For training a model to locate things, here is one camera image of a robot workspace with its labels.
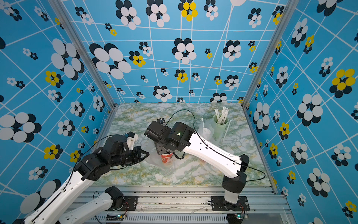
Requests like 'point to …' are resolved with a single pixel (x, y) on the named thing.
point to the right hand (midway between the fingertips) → (166, 144)
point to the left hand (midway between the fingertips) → (152, 153)
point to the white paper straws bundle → (221, 120)
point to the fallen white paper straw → (224, 136)
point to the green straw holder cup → (218, 129)
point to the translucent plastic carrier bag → (208, 124)
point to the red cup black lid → (166, 157)
